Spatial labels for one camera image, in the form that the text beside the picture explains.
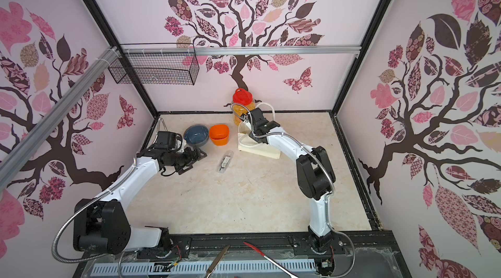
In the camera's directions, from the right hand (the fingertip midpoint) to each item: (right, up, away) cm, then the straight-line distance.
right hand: (262, 124), depth 95 cm
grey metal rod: (-18, -52, -24) cm, 60 cm away
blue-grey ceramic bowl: (-37, -6, +12) cm, 39 cm away
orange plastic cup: (-24, -5, +12) cm, 27 cm away
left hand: (-28, -18, -10) cm, 35 cm away
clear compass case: (-19, -19, +3) cm, 27 cm away
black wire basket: (-54, +30, 0) cm, 62 cm away
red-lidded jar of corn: (-11, +12, +9) cm, 18 cm away
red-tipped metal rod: (+9, -54, -28) cm, 61 cm away
